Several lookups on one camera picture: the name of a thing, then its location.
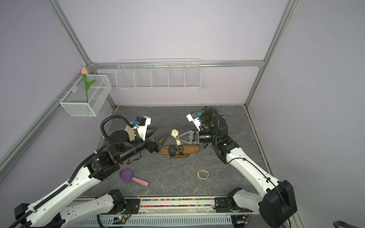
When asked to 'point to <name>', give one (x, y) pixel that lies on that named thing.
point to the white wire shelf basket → (158, 74)
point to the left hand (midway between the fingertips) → (163, 133)
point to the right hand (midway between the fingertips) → (176, 139)
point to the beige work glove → (131, 131)
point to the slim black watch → (180, 150)
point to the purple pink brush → (126, 175)
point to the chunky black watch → (172, 150)
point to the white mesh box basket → (75, 103)
